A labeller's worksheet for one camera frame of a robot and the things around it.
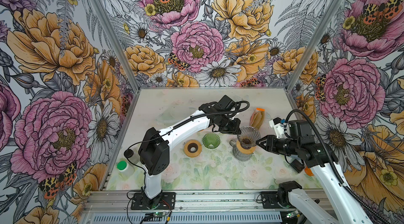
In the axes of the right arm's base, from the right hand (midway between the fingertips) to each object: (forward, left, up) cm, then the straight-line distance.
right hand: (259, 148), depth 70 cm
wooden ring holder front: (+4, +4, -11) cm, 12 cm away
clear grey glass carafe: (+4, +7, -15) cm, 17 cm away
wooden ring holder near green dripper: (+10, +31, -20) cm, 38 cm away
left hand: (+8, +8, -3) cm, 11 cm away
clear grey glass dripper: (+9, +2, -6) cm, 11 cm away
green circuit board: (-22, -15, -21) cm, 34 cm away
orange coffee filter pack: (+23, -7, -10) cm, 26 cm away
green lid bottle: (-4, +62, -12) cm, 63 cm away
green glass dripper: (+14, +20, -18) cm, 31 cm away
